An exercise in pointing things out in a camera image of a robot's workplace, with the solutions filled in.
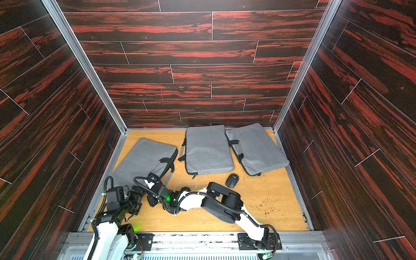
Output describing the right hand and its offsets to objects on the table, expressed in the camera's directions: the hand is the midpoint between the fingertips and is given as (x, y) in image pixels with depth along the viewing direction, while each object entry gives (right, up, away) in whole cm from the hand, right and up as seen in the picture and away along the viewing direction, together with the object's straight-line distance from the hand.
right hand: (150, 189), depth 86 cm
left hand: (-2, -2, 0) cm, 3 cm away
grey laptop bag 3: (+62, +20, +17) cm, 68 cm away
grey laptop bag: (-9, +16, +13) cm, 23 cm away
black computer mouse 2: (+18, -1, +7) cm, 19 cm away
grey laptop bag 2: (+30, +21, +18) cm, 41 cm away
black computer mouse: (+45, +3, +8) cm, 46 cm away
